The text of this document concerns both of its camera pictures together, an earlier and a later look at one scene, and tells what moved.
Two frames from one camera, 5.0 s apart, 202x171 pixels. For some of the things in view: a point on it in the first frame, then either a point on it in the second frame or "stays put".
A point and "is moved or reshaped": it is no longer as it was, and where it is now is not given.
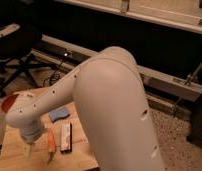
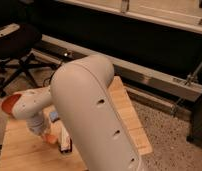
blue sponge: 58,113 stays put
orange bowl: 8,101 stays put
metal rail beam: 70,57 stays put
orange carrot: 52,143 is moved or reshaped
